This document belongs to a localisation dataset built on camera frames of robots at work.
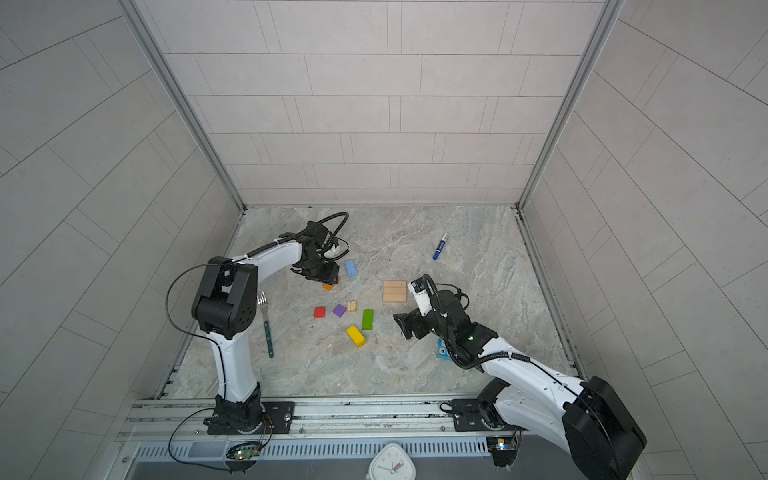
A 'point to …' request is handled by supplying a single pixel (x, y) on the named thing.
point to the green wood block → (368, 319)
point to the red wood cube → (320, 312)
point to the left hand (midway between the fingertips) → (339, 272)
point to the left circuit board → (244, 451)
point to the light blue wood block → (351, 269)
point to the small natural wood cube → (352, 306)
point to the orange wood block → (328, 287)
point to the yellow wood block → (356, 336)
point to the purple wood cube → (339, 310)
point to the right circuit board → (503, 449)
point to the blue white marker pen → (440, 246)
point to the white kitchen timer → (391, 463)
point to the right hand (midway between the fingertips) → (406, 311)
